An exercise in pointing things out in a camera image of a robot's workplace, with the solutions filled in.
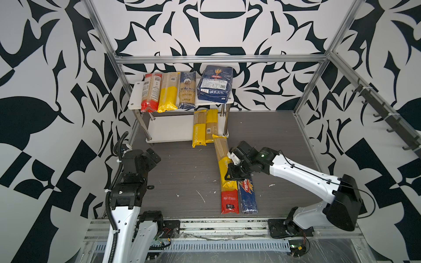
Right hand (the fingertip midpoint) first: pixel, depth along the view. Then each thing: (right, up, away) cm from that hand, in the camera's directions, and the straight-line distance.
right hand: (224, 176), depth 75 cm
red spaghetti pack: (+3, -12, +6) cm, 14 cm away
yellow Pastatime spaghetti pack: (-13, +22, +24) cm, 35 cm away
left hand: (-35, +11, -4) cm, 37 cm away
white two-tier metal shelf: (-28, +24, +30) cm, 48 cm away
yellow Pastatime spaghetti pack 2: (0, +7, +3) cm, 7 cm away
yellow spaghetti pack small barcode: (-5, +26, +27) cm, 38 cm away
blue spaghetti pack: (+12, -14, +2) cm, 19 cm away
